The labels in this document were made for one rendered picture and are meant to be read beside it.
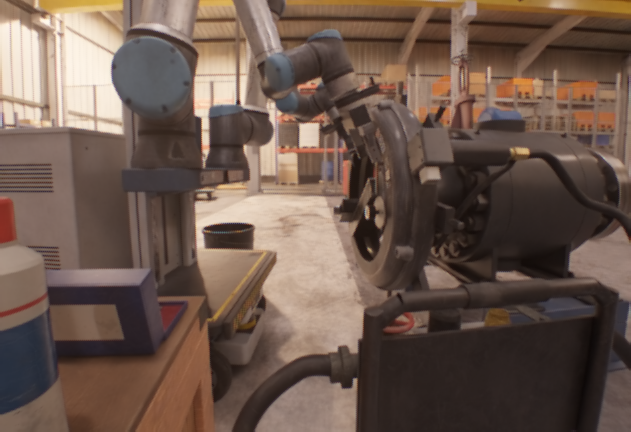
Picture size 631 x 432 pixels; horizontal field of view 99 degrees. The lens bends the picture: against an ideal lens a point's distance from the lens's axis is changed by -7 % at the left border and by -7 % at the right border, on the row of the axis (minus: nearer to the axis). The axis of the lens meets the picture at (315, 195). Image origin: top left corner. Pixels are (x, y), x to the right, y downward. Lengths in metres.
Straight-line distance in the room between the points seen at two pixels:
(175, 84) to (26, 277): 0.46
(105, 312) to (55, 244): 0.69
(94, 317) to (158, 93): 0.41
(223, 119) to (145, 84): 0.65
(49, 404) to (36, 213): 0.85
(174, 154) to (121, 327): 0.49
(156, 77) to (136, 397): 0.53
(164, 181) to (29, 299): 0.54
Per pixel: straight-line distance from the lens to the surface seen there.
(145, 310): 0.43
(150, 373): 0.45
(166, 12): 0.75
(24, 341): 0.32
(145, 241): 1.06
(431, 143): 0.85
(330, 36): 0.82
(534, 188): 1.27
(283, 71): 0.75
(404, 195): 0.90
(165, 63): 0.68
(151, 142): 0.85
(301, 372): 0.47
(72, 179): 1.05
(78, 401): 0.45
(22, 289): 0.31
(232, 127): 1.28
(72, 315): 0.48
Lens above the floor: 0.72
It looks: 5 degrees down
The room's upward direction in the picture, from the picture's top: straight up
